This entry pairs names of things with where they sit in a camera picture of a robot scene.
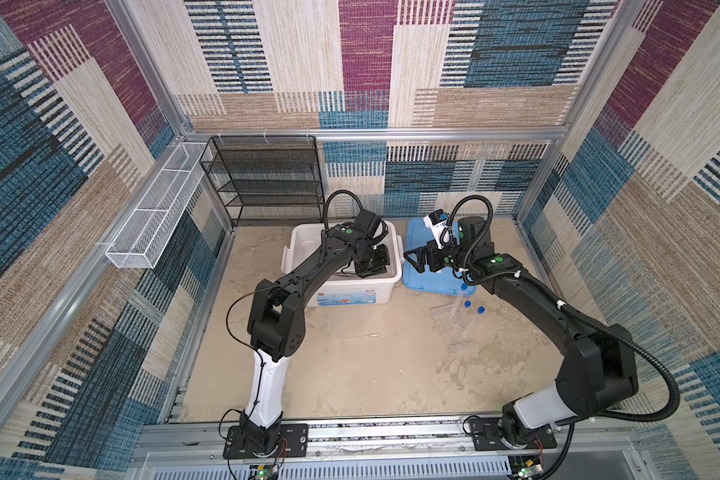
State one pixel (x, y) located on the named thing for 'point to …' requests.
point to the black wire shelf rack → (269, 180)
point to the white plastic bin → (337, 288)
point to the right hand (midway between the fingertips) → (418, 252)
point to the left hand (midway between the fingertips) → (391, 265)
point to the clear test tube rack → (459, 323)
